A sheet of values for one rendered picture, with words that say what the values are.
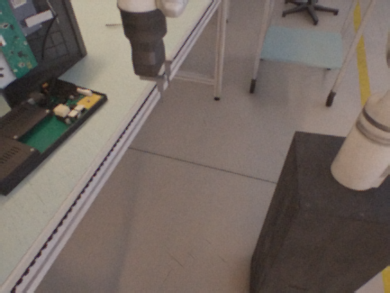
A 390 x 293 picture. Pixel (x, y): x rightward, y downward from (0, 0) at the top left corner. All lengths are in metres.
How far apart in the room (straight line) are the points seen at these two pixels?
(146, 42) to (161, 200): 1.22
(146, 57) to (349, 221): 0.51
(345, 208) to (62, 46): 0.72
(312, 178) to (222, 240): 0.89
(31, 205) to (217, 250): 1.12
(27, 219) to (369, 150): 0.59
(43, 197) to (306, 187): 0.51
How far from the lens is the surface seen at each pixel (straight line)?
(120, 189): 1.73
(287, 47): 2.33
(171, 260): 1.48
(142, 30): 0.51
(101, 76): 0.72
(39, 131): 0.60
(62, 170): 0.53
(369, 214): 0.70
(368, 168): 0.67
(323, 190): 0.70
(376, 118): 0.60
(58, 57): 0.79
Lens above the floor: 1.38
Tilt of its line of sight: 47 degrees down
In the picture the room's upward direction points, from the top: 1 degrees counter-clockwise
